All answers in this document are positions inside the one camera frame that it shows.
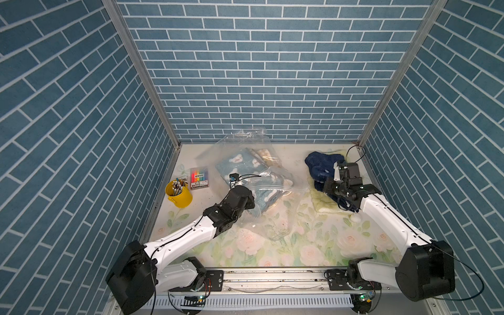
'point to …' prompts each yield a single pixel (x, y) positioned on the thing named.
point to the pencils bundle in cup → (177, 186)
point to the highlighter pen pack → (199, 178)
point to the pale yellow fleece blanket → (323, 203)
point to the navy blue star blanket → (321, 167)
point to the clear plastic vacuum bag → (279, 222)
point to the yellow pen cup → (184, 199)
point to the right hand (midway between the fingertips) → (327, 183)
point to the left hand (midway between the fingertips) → (256, 193)
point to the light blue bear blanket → (266, 185)
